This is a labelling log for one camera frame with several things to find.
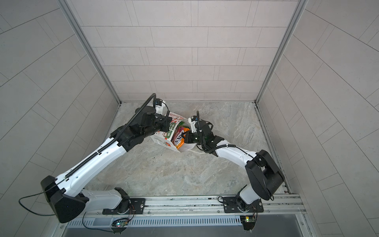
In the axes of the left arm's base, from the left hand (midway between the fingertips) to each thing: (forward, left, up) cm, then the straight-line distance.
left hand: (175, 117), depth 71 cm
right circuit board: (-40, -35, -28) cm, 60 cm away
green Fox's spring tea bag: (0, -1, -6) cm, 7 cm away
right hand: (-2, -1, -15) cm, 15 cm away
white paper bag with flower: (-5, +6, -11) cm, 13 cm away
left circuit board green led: (-41, +22, -25) cm, 53 cm away
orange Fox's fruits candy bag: (-5, 0, -15) cm, 16 cm away
